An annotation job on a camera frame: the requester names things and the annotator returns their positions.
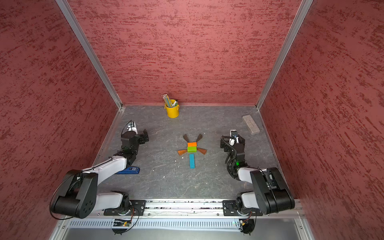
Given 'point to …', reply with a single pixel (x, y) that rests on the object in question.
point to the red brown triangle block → (203, 151)
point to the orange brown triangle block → (181, 152)
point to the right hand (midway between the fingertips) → (230, 137)
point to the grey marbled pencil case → (251, 124)
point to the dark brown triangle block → (200, 137)
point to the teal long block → (192, 161)
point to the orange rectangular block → (192, 144)
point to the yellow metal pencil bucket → (172, 112)
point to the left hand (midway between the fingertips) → (137, 133)
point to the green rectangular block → (191, 149)
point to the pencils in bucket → (167, 100)
